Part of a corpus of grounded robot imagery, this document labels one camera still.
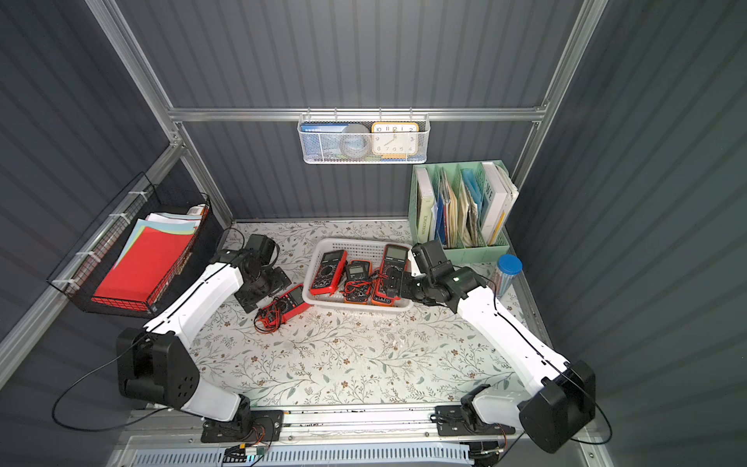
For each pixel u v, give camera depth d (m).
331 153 0.91
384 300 0.93
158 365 0.43
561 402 0.39
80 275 0.61
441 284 0.56
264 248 0.69
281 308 0.89
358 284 0.91
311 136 0.87
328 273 0.91
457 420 0.74
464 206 0.94
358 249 1.02
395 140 0.89
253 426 0.72
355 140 0.91
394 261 0.95
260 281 0.68
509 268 0.82
